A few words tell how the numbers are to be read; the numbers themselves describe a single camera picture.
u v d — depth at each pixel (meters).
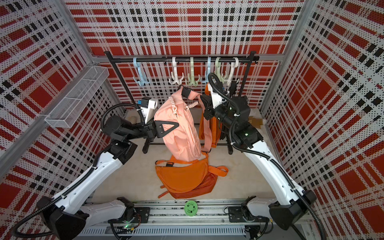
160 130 0.51
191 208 0.72
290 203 0.37
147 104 0.48
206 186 0.81
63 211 0.38
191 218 0.73
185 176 0.88
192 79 0.69
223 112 0.52
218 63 0.62
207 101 0.55
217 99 0.52
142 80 0.70
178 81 0.70
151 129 0.48
